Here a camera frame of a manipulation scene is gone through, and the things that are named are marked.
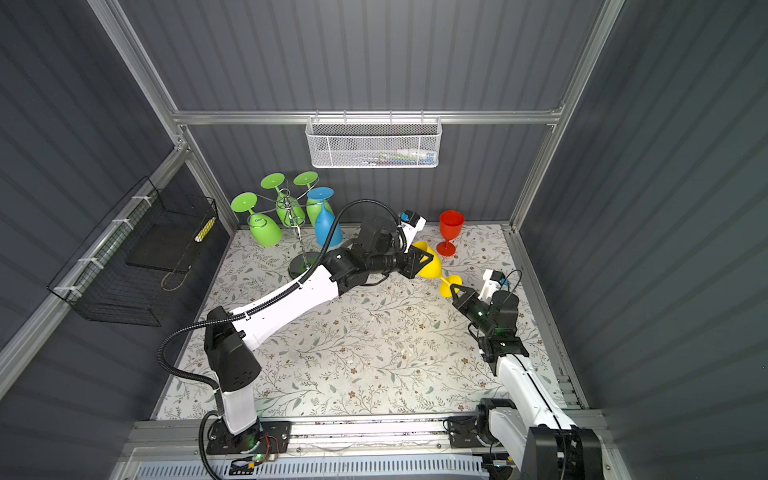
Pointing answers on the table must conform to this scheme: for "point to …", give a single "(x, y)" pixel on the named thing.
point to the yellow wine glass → (433, 269)
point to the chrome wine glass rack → (300, 265)
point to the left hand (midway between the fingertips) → (433, 255)
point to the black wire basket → (142, 253)
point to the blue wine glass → (326, 224)
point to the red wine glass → (451, 222)
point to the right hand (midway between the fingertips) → (455, 288)
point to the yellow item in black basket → (205, 230)
